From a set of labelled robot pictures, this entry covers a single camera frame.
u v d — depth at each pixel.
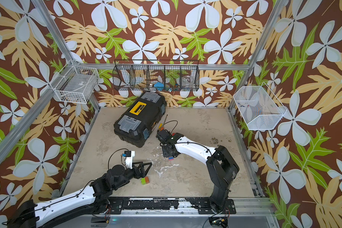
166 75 0.95
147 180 0.82
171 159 0.90
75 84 0.87
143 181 0.80
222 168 0.46
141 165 0.80
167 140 0.64
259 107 0.83
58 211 0.48
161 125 1.08
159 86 0.94
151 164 0.74
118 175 0.58
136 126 0.86
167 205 0.75
